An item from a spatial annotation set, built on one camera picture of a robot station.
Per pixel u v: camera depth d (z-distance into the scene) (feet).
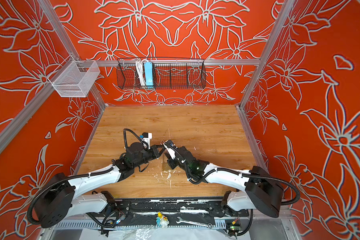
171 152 2.20
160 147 2.54
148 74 2.95
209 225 2.26
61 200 1.36
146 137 2.44
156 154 2.29
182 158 1.88
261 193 1.38
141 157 2.16
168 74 3.20
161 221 2.20
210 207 2.41
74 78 3.02
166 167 2.82
